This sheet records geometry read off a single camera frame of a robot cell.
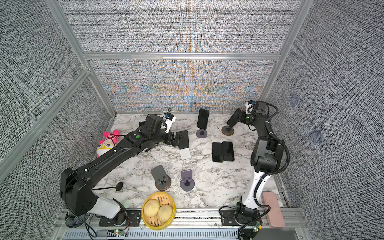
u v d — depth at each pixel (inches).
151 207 27.9
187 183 32.6
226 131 42.4
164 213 27.2
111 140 37.5
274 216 28.8
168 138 27.1
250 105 34.6
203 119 46.3
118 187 32.7
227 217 28.8
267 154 21.8
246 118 33.7
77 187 15.7
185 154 37.7
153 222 27.7
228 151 46.1
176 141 27.1
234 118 39.1
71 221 27.6
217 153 39.2
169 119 27.0
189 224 28.8
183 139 34.6
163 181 31.5
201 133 42.1
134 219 29.0
